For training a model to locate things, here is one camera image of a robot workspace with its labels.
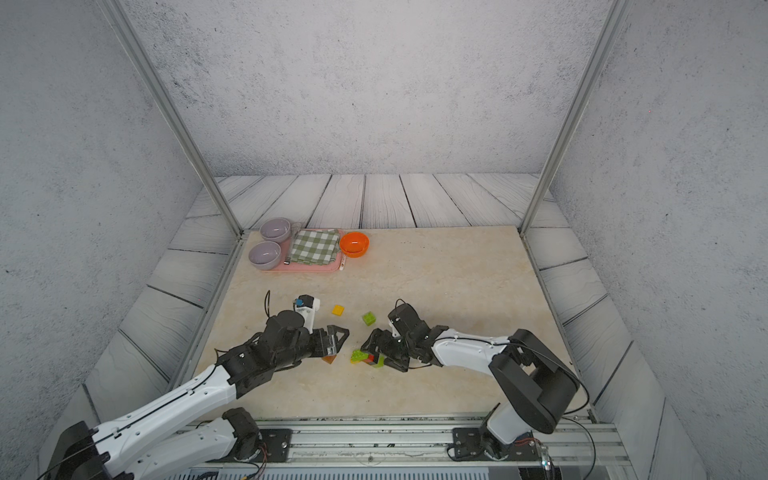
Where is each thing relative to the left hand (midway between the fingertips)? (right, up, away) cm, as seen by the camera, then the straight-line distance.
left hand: (343, 336), depth 77 cm
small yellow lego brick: (-5, +2, +22) cm, 23 cm away
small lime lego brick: (+5, +1, +17) cm, 18 cm away
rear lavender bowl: (-33, +30, +41) cm, 61 cm away
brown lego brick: (-6, -9, +10) cm, 15 cm away
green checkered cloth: (-17, +23, +38) cm, 48 cm away
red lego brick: (+6, -8, +6) cm, 12 cm away
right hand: (+6, -7, +5) cm, 11 cm away
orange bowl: (-2, +24, +35) cm, 43 cm away
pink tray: (-26, +17, +33) cm, 46 cm away
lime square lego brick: (+9, -9, +8) cm, 15 cm away
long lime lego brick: (+3, -8, +7) cm, 11 cm away
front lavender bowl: (-35, +20, +34) cm, 52 cm away
